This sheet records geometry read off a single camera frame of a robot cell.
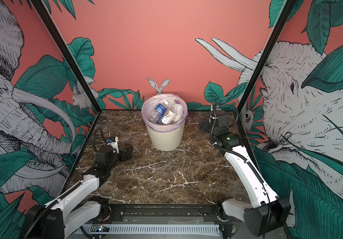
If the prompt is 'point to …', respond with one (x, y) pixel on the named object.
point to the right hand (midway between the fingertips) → (208, 116)
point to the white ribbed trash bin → (166, 141)
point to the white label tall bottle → (168, 117)
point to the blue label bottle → (159, 109)
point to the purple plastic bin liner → (152, 102)
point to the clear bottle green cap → (178, 109)
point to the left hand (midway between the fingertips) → (125, 145)
